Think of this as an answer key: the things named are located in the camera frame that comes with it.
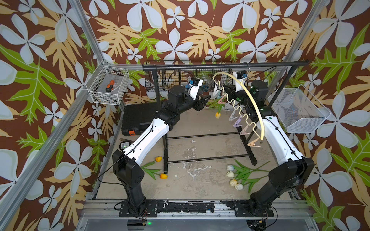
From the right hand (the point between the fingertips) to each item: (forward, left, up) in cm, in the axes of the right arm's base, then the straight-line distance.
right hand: (224, 85), depth 73 cm
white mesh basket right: (-5, -45, -15) cm, 48 cm away
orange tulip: (-30, +40, -41) cm, 65 cm away
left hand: (-7, +9, +1) cm, 11 cm away
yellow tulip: (-7, +5, -7) cm, 11 cm away
